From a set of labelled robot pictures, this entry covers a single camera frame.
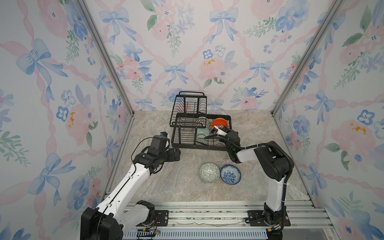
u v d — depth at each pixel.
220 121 1.03
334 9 0.69
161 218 0.74
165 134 0.72
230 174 0.88
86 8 0.70
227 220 0.75
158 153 0.60
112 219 0.39
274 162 0.54
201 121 1.09
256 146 0.62
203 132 1.03
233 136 0.77
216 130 0.87
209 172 0.88
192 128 0.86
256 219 0.73
